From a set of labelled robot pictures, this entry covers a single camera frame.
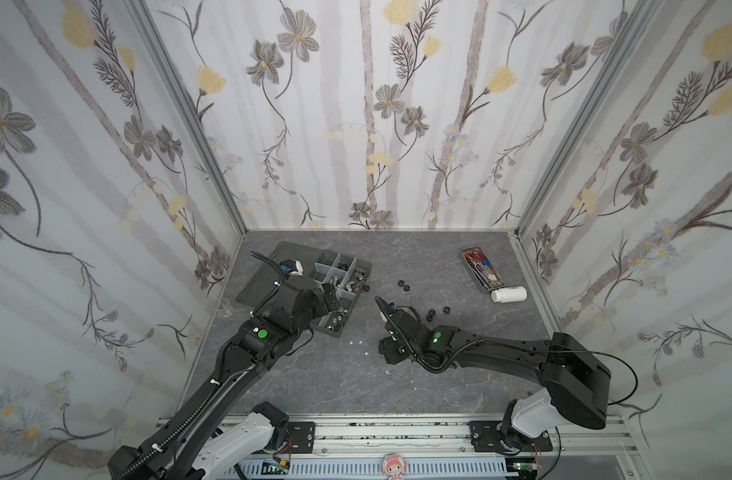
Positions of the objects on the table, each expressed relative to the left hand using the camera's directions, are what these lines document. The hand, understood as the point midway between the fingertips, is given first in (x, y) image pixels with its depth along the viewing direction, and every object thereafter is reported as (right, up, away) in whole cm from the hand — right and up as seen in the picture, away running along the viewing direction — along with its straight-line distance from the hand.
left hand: (318, 285), depth 74 cm
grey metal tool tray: (+54, +4, +36) cm, 65 cm away
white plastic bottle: (+60, -5, +24) cm, 65 cm away
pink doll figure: (+19, -41, -7) cm, 46 cm away
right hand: (+15, -16, +8) cm, 23 cm away
